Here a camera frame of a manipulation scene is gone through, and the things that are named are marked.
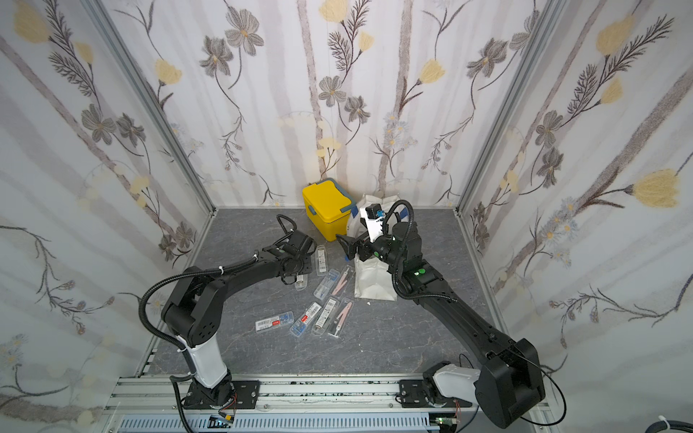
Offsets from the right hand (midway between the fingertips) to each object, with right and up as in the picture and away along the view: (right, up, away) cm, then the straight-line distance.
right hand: (355, 227), depth 70 cm
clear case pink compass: (-5, -30, +18) cm, 35 cm away
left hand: (-16, -13, +25) cm, 33 cm away
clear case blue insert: (-10, -20, +25) cm, 34 cm away
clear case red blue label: (-16, -30, +17) cm, 38 cm away
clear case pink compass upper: (-5, -19, +26) cm, 33 cm away
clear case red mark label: (-27, -31, +16) cm, 44 cm away
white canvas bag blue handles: (+6, -17, +17) cm, 24 cm away
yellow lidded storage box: (-11, +9, +35) cm, 38 cm away
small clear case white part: (-18, -18, +20) cm, 33 cm away
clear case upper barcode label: (-13, -12, +31) cm, 36 cm away
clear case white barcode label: (-10, -29, +18) cm, 36 cm away
